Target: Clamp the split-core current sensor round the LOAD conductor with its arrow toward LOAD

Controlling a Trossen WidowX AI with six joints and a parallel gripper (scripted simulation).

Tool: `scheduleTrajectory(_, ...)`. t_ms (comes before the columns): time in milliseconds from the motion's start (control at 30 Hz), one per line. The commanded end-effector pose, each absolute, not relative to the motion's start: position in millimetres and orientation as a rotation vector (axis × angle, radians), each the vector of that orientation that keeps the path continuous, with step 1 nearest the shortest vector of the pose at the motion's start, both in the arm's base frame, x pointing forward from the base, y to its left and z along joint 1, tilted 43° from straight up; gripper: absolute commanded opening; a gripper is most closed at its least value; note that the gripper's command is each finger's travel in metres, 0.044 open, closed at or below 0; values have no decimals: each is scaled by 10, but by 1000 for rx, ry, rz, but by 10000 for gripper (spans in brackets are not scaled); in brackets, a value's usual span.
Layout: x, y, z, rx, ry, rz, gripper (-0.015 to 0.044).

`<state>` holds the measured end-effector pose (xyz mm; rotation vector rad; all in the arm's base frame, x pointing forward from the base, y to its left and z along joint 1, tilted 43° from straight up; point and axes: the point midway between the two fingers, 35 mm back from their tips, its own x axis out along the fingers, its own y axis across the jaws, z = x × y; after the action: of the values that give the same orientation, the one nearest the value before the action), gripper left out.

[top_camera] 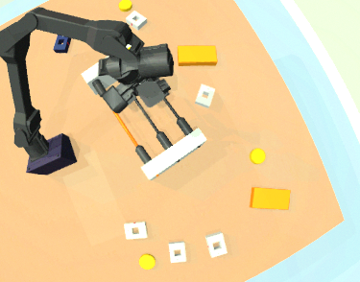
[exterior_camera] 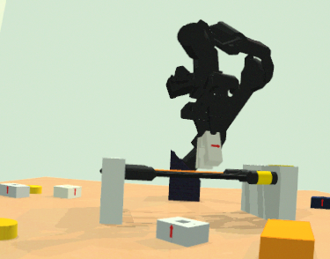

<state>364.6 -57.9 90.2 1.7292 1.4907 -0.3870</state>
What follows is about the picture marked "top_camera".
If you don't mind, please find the white rectangular block with red arrow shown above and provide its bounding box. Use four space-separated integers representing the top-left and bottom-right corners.
195 84 215 107

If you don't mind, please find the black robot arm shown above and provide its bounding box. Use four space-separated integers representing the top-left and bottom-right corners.
0 7 174 163

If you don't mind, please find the white block with red mark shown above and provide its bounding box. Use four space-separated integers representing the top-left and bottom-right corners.
169 241 186 263

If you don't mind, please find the white box with red mark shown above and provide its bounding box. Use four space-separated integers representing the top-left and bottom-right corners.
124 222 148 239

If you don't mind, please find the yellow disc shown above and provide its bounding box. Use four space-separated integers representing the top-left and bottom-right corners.
139 254 156 270
249 149 265 164
119 0 132 12

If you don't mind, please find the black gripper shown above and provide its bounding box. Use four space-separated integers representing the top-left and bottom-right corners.
103 75 144 114

